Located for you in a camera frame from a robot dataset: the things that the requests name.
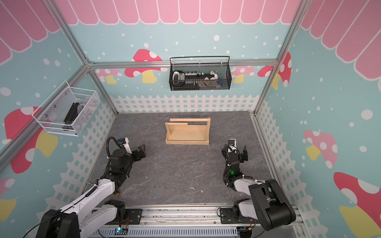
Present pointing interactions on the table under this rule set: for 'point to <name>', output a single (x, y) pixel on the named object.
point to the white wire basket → (66, 110)
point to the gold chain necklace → (202, 164)
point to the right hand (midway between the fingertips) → (237, 145)
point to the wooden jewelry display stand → (181, 133)
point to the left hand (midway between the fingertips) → (138, 148)
